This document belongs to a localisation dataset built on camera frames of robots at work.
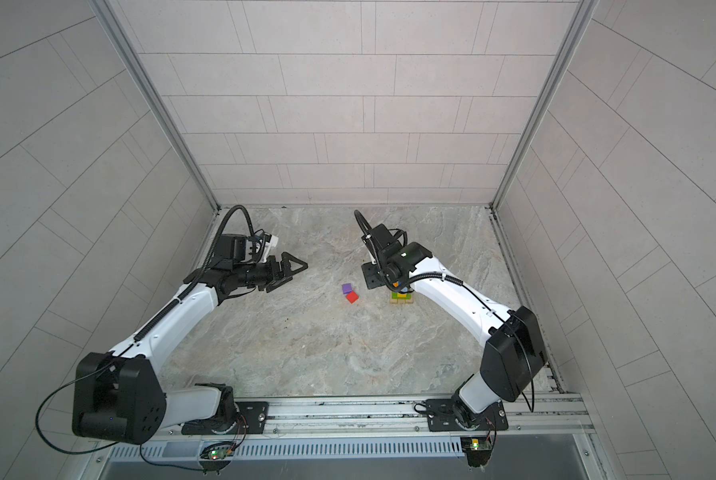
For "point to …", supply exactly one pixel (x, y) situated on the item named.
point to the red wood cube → (352, 297)
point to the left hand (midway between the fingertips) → (304, 267)
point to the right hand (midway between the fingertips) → (371, 275)
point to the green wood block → (405, 296)
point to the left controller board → (221, 451)
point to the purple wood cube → (346, 288)
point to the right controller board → (477, 449)
